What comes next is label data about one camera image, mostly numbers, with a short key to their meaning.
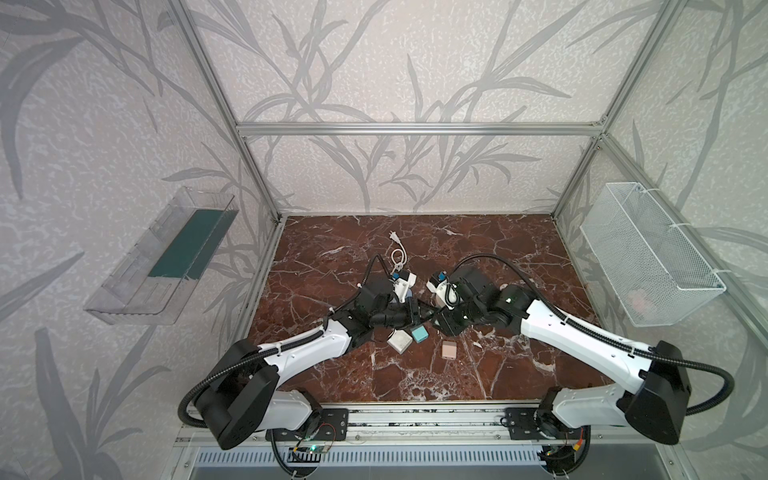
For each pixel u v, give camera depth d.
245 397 0.42
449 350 0.85
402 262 1.05
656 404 0.39
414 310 0.68
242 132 0.94
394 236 1.12
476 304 0.58
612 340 0.44
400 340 0.86
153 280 0.64
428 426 0.75
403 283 0.75
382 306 0.66
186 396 0.39
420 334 0.87
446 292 0.67
